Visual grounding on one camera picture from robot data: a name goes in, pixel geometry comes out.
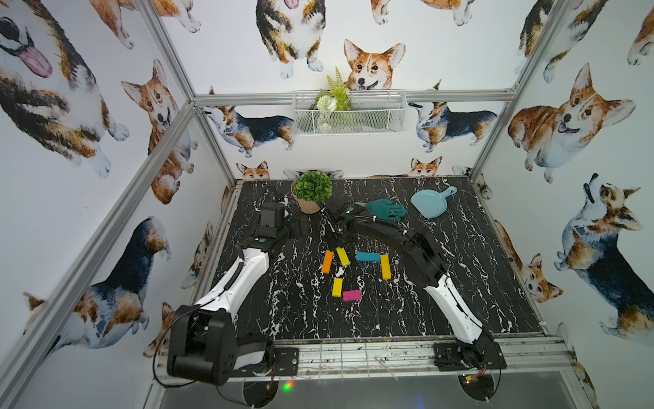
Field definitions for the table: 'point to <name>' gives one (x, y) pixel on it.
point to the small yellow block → (337, 287)
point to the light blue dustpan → (431, 204)
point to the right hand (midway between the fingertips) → (332, 245)
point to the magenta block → (352, 295)
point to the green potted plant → (311, 190)
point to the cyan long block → (368, 256)
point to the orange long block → (327, 262)
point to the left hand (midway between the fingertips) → (298, 215)
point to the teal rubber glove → (385, 210)
